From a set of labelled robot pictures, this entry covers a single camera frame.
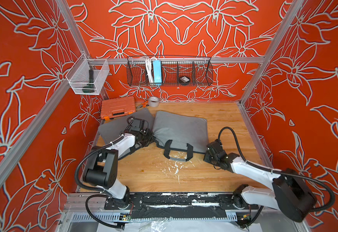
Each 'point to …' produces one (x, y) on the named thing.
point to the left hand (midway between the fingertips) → (156, 135)
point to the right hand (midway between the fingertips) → (205, 155)
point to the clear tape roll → (153, 101)
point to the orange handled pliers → (144, 104)
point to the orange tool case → (117, 107)
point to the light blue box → (157, 74)
